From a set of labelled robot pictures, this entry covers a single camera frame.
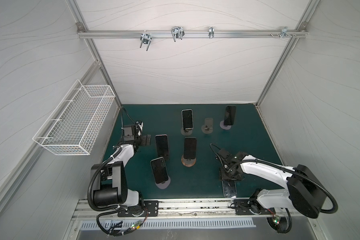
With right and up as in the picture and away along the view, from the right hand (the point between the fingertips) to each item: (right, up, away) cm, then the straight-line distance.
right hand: (227, 173), depth 84 cm
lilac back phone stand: (+4, +25, +22) cm, 34 cm away
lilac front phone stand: (-36, -6, -2) cm, 37 cm away
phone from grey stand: (-1, -6, -6) cm, 9 cm away
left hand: (-51, +22, +9) cm, 56 cm away
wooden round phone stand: (-23, +5, +4) cm, 23 cm away
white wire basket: (-77, +28, -15) cm, 83 cm away
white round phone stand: (-21, +22, +20) cm, 36 cm away
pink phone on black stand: (-37, +18, -2) cm, 41 cm away
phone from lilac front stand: (-37, +8, -13) cm, 40 cm away
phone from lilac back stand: (+7, +34, +20) cm, 40 cm away
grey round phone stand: (-8, +25, +17) cm, 32 cm away
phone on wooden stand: (-22, +15, -4) cm, 27 cm away
